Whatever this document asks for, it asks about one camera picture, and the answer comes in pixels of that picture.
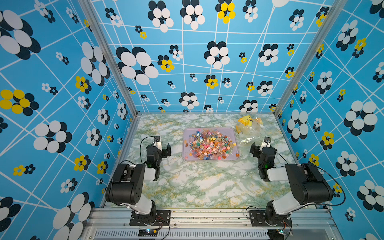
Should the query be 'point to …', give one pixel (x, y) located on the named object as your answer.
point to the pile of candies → (210, 144)
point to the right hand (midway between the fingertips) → (265, 144)
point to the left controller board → (147, 232)
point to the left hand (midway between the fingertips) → (162, 142)
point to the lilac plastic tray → (229, 131)
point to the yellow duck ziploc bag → (248, 130)
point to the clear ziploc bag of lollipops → (259, 122)
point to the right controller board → (276, 234)
